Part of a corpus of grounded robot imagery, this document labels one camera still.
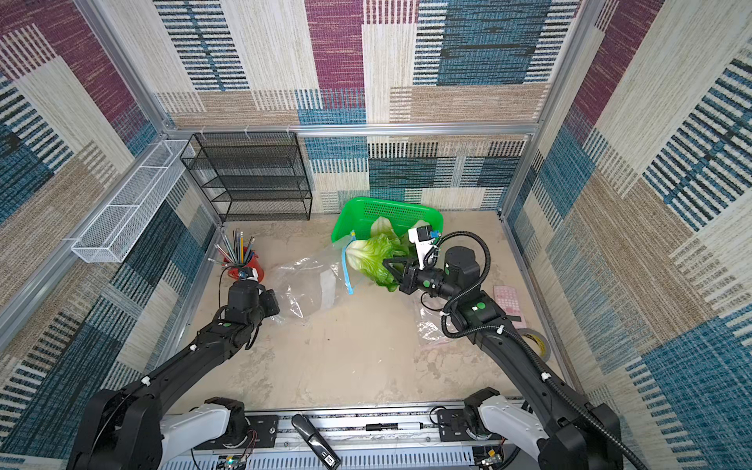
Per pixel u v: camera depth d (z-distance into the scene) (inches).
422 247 24.7
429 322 35.2
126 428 15.9
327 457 26.5
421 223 42.3
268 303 31.2
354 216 44.5
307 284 37.3
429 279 24.3
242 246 37.9
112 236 27.9
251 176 43.5
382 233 41.3
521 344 18.9
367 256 28.5
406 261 25.2
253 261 37.8
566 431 15.3
